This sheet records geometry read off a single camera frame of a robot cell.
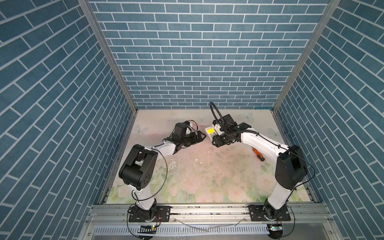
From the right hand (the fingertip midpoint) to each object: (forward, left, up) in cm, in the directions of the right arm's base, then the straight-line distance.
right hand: (214, 139), depth 89 cm
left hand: (+2, +8, -1) cm, 8 cm away
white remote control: (+5, +2, +1) cm, 5 cm away
